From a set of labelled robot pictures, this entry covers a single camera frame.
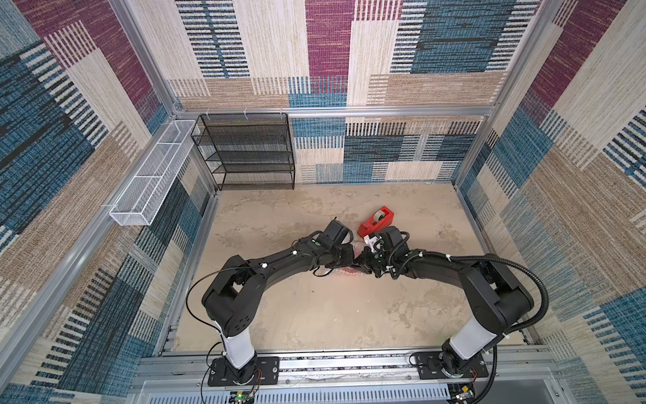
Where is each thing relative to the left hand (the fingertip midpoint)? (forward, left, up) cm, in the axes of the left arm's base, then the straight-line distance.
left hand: (357, 259), depth 87 cm
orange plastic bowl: (-3, +3, -2) cm, 5 cm away
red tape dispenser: (+18, -11, -3) cm, 21 cm away
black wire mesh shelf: (+47, +43, +11) cm, 65 cm away
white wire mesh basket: (+7, +62, +26) cm, 67 cm away
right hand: (-1, +2, -3) cm, 3 cm away
